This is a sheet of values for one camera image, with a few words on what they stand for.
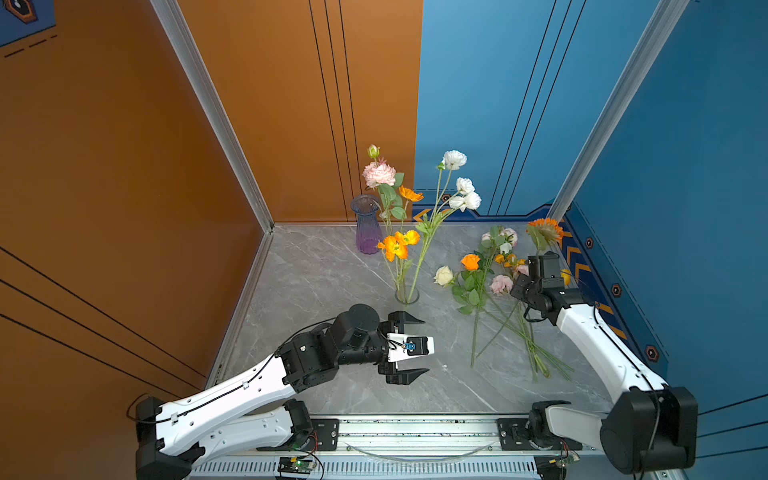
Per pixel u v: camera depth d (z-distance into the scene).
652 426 0.38
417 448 0.73
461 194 0.74
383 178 0.68
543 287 0.63
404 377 0.55
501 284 0.96
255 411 0.46
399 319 0.58
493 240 1.09
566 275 1.04
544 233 0.85
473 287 0.99
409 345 0.50
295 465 0.71
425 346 0.50
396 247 0.63
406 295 0.80
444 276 1.00
